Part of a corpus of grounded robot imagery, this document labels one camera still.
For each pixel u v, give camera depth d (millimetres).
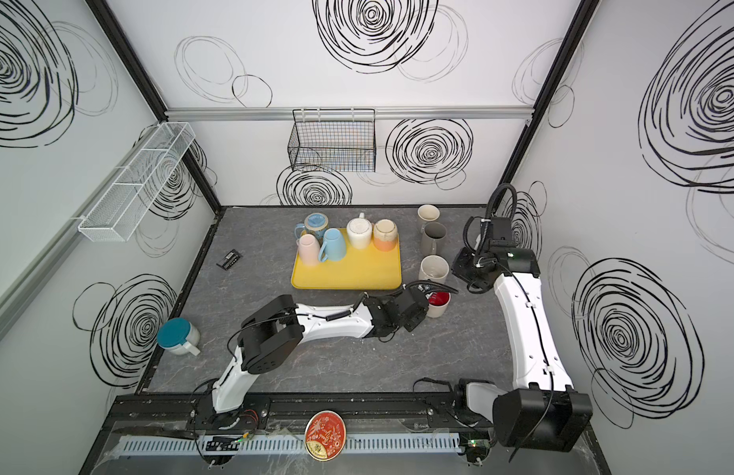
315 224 1016
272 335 527
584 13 718
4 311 510
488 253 552
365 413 751
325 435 678
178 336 787
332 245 991
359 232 1016
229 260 1022
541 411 368
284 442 707
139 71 810
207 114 913
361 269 1020
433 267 929
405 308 666
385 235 1009
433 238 987
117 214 723
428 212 1061
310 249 982
